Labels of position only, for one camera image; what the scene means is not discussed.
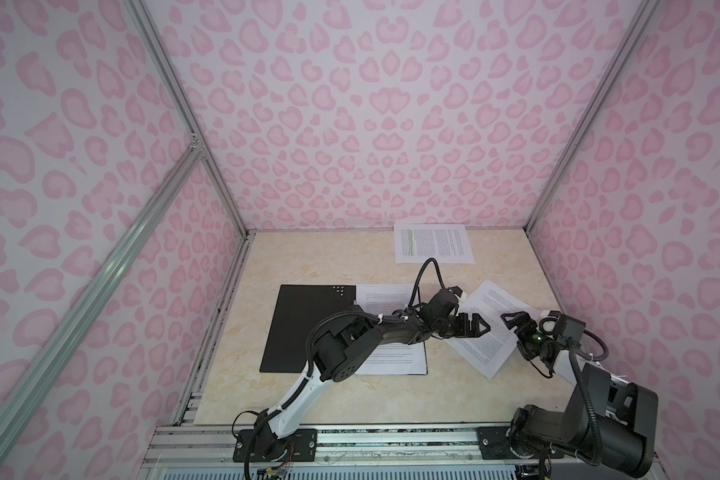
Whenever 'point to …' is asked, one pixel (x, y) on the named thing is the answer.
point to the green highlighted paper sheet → (445, 243)
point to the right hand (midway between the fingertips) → (510, 323)
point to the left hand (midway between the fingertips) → (482, 328)
